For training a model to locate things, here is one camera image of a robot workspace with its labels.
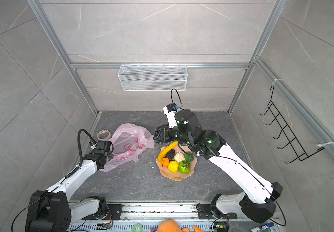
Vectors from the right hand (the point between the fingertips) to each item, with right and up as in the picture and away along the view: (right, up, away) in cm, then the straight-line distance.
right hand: (157, 128), depth 62 cm
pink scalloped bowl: (+10, -29, +21) cm, 38 cm away
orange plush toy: (+5, -45, +3) cm, 46 cm away
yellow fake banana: (+2, -16, +28) cm, 32 cm away
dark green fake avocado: (+17, -18, +23) cm, 34 cm away
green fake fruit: (+14, -23, +19) cm, 33 cm away
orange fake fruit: (+3, -21, +22) cm, 30 cm away
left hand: (-35, -16, +25) cm, 45 cm away
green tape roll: (-10, -49, +8) cm, 50 cm away
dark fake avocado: (+6, -18, +27) cm, 33 cm away
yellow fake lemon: (+7, -24, +22) cm, 33 cm away
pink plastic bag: (-24, -12, +38) cm, 47 cm away
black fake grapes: (-1, -4, +3) cm, 5 cm away
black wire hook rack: (+60, -9, -2) cm, 61 cm away
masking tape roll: (-40, -9, +39) cm, 56 cm away
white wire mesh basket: (-7, +35, +39) cm, 52 cm away
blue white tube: (+48, -49, +6) cm, 69 cm away
